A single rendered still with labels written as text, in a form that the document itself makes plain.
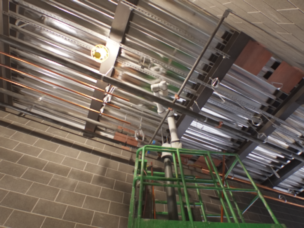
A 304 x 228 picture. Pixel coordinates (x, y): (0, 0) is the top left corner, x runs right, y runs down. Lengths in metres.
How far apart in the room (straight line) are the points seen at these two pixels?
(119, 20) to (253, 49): 2.30
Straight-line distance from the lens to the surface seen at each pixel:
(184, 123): 3.20
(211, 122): 2.52
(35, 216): 2.80
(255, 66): 3.41
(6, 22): 3.64
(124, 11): 2.59
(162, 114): 2.57
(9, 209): 2.88
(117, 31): 2.60
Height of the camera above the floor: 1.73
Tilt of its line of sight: 58 degrees up
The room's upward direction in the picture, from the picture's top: straight up
